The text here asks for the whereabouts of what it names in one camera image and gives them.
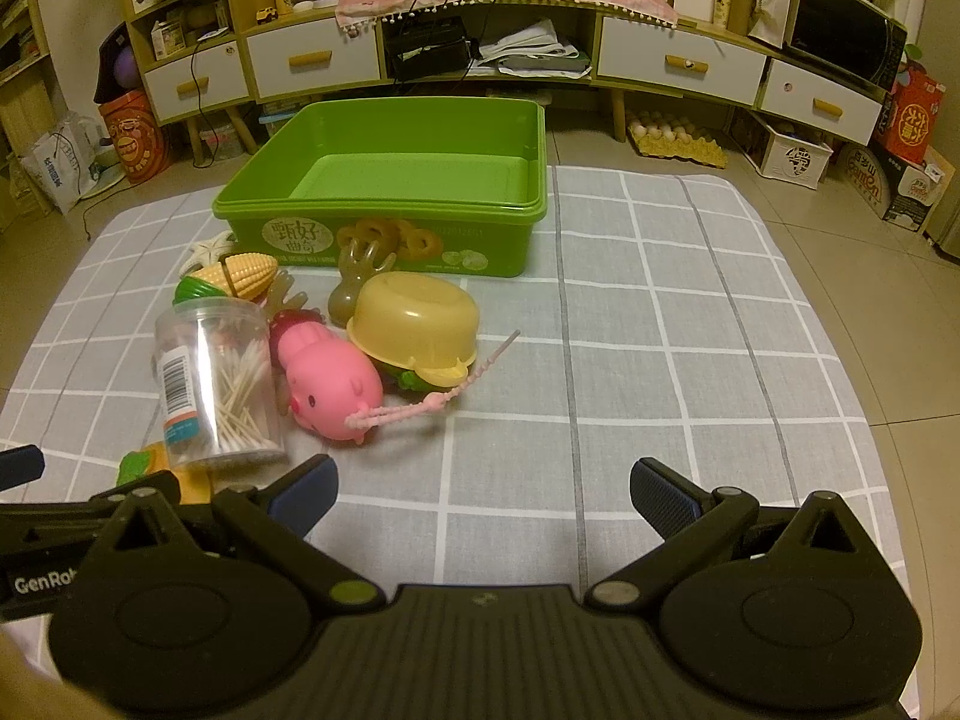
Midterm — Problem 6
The egg carton tray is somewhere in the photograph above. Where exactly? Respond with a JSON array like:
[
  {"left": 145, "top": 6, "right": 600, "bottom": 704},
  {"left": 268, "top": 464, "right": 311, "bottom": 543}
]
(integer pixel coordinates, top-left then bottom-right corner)
[{"left": 626, "top": 110, "right": 727, "bottom": 169}]

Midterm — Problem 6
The translucent brown octopus toy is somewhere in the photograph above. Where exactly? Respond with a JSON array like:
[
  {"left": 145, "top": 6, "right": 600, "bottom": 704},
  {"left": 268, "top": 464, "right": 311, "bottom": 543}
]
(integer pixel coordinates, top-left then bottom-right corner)
[{"left": 327, "top": 239, "right": 395, "bottom": 328}]

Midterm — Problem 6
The white decorated storage box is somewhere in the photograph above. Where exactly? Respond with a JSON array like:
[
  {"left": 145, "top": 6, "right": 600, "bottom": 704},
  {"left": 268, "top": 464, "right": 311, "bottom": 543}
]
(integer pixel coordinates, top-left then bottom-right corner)
[{"left": 727, "top": 109, "right": 833, "bottom": 190}]

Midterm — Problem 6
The clear cotton swab jar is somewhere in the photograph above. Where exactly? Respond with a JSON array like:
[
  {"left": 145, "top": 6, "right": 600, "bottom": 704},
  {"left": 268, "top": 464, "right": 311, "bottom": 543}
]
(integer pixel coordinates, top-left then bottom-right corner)
[{"left": 155, "top": 298, "right": 285, "bottom": 470}]

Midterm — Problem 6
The wooden tv cabinet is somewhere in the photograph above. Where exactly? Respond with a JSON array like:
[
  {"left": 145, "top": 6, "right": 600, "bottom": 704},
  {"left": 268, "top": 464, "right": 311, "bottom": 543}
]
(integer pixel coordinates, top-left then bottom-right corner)
[{"left": 122, "top": 0, "right": 889, "bottom": 143}]

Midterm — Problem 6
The white plastic bag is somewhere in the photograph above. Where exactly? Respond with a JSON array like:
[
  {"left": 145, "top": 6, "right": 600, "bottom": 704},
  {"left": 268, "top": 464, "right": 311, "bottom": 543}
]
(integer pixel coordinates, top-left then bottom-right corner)
[{"left": 21, "top": 112, "right": 101, "bottom": 215}]

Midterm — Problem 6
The grey checked table cloth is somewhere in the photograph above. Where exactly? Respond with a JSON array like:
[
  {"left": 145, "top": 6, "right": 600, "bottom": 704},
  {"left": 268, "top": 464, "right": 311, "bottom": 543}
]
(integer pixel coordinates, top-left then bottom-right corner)
[{"left": 0, "top": 164, "right": 921, "bottom": 714}]

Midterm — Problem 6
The pink pig toy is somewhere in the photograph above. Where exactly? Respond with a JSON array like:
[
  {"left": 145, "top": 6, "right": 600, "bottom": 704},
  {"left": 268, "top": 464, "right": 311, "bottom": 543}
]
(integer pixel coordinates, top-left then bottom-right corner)
[{"left": 270, "top": 309, "right": 382, "bottom": 444}]

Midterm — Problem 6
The red cylindrical bin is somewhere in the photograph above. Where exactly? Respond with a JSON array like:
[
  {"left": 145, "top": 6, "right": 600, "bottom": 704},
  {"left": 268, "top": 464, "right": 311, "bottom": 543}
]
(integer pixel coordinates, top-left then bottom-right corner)
[{"left": 98, "top": 89, "right": 171, "bottom": 185}]

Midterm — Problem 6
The yellow plastic bowl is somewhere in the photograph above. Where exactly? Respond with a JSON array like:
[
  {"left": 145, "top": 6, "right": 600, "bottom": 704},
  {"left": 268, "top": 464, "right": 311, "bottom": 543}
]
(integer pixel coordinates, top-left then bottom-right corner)
[{"left": 347, "top": 271, "right": 480, "bottom": 367}]

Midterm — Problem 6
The black microwave oven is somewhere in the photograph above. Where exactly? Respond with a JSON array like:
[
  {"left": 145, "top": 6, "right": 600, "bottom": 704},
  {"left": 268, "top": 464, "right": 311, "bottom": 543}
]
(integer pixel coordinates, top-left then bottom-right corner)
[{"left": 784, "top": 0, "right": 908, "bottom": 91}]

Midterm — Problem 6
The green plastic storage bin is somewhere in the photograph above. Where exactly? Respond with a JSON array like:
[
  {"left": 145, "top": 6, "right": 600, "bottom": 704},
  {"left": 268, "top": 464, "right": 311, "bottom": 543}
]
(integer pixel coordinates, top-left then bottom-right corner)
[{"left": 212, "top": 96, "right": 548, "bottom": 278}]

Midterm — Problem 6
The yellow toy corn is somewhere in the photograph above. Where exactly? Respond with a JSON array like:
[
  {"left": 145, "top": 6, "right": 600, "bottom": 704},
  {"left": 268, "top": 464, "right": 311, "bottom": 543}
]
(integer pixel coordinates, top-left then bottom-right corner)
[{"left": 172, "top": 252, "right": 278, "bottom": 305}]

